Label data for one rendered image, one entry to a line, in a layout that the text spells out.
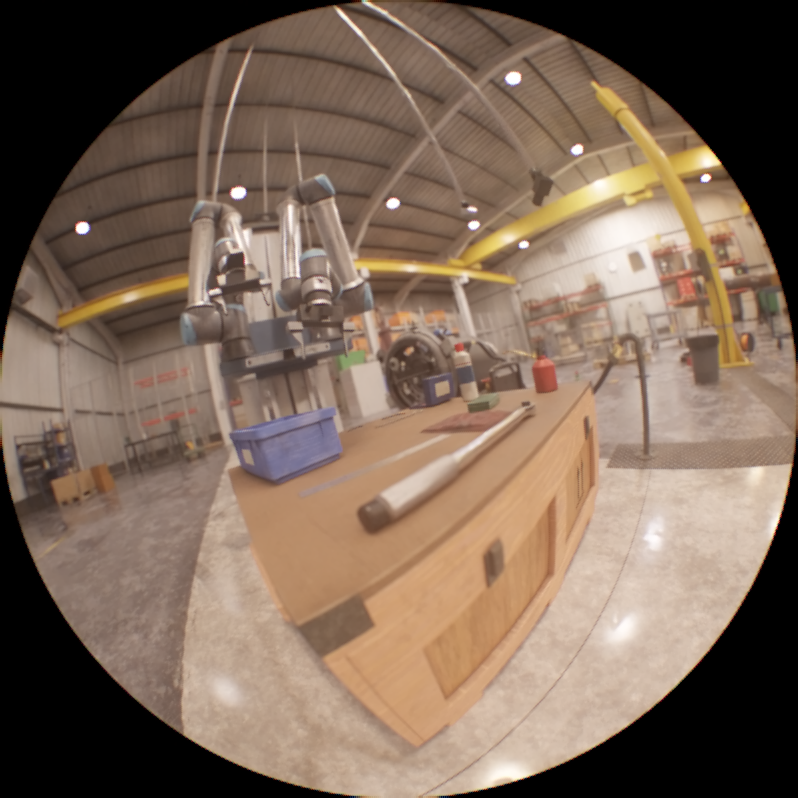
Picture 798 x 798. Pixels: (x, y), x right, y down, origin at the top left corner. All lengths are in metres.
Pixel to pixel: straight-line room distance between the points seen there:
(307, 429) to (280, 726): 0.70
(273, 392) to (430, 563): 1.28
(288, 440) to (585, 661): 0.78
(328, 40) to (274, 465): 8.16
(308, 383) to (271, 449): 0.95
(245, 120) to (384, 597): 8.73
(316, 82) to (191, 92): 3.05
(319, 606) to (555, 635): 0.59
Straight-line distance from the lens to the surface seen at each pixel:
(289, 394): 1.49
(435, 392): 1.13
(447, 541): 0.27
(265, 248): 1.78
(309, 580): 0.25
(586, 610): 0.77
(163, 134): 8.90
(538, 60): 10.20
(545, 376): 0.88
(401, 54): 8.65
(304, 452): 0.58
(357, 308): 1.35
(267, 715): 0.78
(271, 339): 1.45
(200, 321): 1.27
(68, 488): 7.17
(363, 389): 5.96
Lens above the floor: 0.61
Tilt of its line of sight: 4 degrees down
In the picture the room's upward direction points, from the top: 14 degrees counter-clockwise
